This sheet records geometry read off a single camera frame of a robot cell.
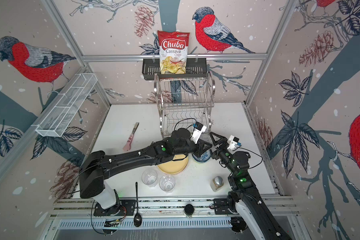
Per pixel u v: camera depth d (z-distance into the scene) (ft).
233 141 2.33
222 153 2.19
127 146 3.20
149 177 2.71
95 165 1.44
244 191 1.80
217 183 2.40
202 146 2.03
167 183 2.67
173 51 2.74
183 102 4.22
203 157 2.81
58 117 2.40
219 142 2.16
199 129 2.08
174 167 2.76
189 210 2.08
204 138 2.14
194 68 3.11
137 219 2.29
